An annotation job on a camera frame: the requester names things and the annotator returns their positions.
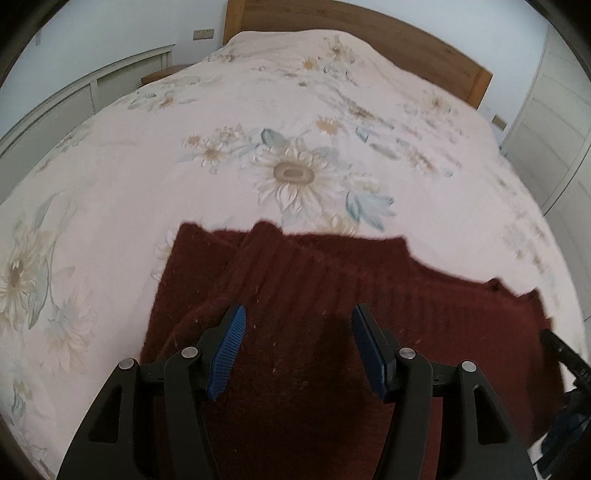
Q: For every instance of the white panelled wardrobe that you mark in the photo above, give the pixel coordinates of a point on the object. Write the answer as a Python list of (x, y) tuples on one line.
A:
[(554, 120)]

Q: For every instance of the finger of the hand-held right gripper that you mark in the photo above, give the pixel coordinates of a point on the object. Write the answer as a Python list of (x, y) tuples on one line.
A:
[(565, 353)]

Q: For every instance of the wooden nightstand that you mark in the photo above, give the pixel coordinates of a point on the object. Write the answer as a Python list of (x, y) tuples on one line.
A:
[(161, 74)]

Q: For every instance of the wooden bed headboard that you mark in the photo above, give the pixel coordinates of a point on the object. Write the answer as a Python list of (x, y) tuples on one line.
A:
[(369, 27)]

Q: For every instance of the floral sunflower print duvet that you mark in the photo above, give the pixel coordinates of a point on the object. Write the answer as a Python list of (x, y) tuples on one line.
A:
[(184, 184)]

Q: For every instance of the beige wall switch plate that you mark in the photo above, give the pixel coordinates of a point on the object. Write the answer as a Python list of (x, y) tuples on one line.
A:
[(203, 33), (499, 122)]

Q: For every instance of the dark red knit sweater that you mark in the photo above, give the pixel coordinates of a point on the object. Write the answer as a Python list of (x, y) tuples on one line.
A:
[(300, 364)]

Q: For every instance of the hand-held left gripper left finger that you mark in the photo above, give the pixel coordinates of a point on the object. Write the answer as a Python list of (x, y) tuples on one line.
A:
[(226, 350)]

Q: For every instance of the white louvred low cabinet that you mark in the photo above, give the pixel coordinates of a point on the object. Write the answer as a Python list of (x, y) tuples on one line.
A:
[(69, 104)]

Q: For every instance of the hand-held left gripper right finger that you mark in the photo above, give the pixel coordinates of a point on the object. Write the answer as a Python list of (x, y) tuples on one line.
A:
[(371, 355)]

